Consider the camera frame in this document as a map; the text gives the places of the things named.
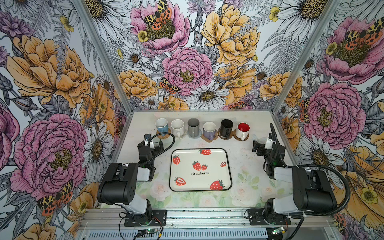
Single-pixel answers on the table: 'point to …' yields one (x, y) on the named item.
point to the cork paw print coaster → (215, 137)
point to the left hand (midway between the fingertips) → (153, 143)
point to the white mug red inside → (243, 130)
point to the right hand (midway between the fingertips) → (260, 144)
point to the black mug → (226, 128)
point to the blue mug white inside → (162, 125)
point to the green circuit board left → (151, 230)
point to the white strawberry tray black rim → (200, 169)
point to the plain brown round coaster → (237, 138)
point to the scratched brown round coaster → (223, 137)
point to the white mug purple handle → (209, 130)
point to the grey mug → (193, 127)
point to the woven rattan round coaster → (166, 136)
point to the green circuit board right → (276, 231)
